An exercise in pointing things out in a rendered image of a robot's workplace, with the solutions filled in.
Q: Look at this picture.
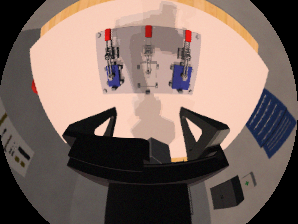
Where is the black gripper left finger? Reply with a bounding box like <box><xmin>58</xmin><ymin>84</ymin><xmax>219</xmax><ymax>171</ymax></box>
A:
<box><xmin>66</xmin><ymin>107</ymin><xmax>117</xmax><ymax>137</ymax></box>

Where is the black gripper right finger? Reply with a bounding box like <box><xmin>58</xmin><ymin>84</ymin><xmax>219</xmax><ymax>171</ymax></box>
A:
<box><xmin>179</xmin><ymin>107</ymin><xmax>230</xmax><ymax>161</ymax></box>

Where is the grey toggle clamp with red handle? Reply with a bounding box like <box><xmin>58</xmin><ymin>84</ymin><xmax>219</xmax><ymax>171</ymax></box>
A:
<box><xmin>142</xmin><ymin>25</ymin><xmax>155</xmax><ymax>78</ymax></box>
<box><xmin>177</xmin><ymin>30</ymin><xmax>192</xmax><ymax>81</ymax></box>

